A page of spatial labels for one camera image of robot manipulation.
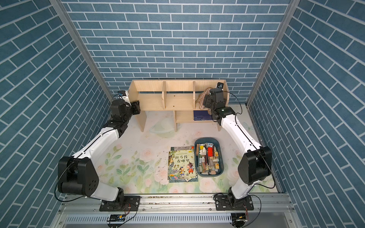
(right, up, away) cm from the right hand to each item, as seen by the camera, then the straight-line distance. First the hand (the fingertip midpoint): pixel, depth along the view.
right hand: (213, 98), depth 84 cm
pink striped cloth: (-8, -1, +1) cm, 8 cm away
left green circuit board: (-52, -63, -13) cm, 83 cm away
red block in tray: (-1, -34, +6) cm, 35 cm away
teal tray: (-2, -37, +4) cm, 37 cm away
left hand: (-44, -2, 0) cm, 44 cm away
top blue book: (-6, -11, +9) cm, 15 cm away
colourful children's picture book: (-19, -41, +2) cm, 45 cm away
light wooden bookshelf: (-22, +2, +7) cm, 23 cm away
